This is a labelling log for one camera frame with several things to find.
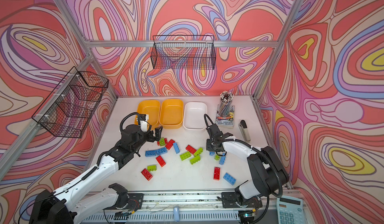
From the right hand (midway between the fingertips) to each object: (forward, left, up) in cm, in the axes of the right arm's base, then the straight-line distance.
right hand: (212, 149), depth 90 cm
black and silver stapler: (+11, -22, +2) cm, 25 cm away
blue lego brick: (-2, +37, +1) cm, 37 cm away
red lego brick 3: (-7, +31, +1) cm, 32 cm away
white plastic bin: (+28, +11, -3) cm, 30 cm away
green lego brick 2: (-2, +9, +1) cm, 9 cm away
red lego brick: (+4, +27, 0) cm, 27 cm away
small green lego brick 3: (-6, -2, +1) cm, 6 cm away
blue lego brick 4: (-6, -5, -2) cm, 8 cm away
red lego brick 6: (+5, +29, +4) cm, 30 cm away
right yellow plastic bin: (+26, +27, +4) cm, 38 cm away
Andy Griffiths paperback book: (+19, -11, +1) cm, 22 cm away
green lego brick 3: (-7, +11, 0) cm, 13 cm away
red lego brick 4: (-14, +38, 0) cm, 40 cm away
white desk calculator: (-32, -33, +1) cm, 46 cm away
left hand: (+6, +31, +19) cm, 37 cm away
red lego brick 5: (-13, -1, 0) cm, 13 cm away
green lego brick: (-4, +17, 0) cm, 17 cm away
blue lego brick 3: (0, +22, +1) cm, 22 cm away
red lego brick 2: (0, +14, 0) cm, 14 cm away
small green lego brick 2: (+5, +31, +2) cm, 32 cm away
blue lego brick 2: (-1, +32, +1) cm, 32 cm away
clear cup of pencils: (+25, -10, +13) cm, 29 cm away
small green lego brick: (-11, +35, +2) cm, 37 cm away
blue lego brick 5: (-17, -7, 0) cm, 19 cm away
